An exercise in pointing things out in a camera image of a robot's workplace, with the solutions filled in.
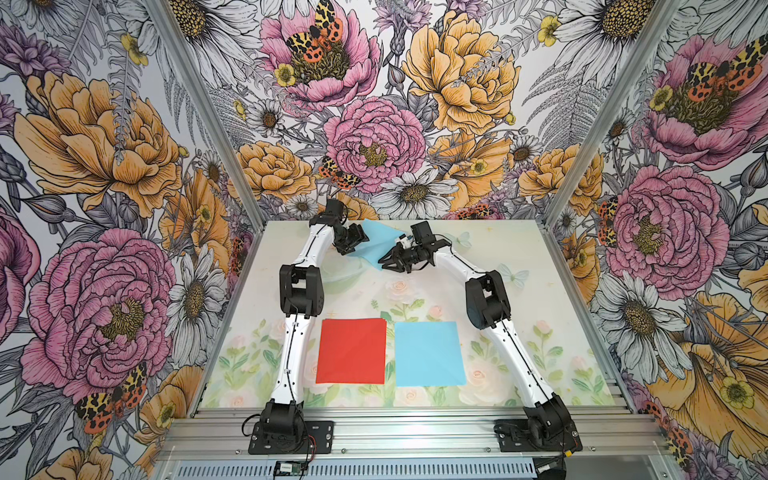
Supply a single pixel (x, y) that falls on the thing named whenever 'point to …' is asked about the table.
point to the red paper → (351, 351)
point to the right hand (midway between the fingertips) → (382, 266)
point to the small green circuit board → (290, 468)
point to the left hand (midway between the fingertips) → (364, 249)
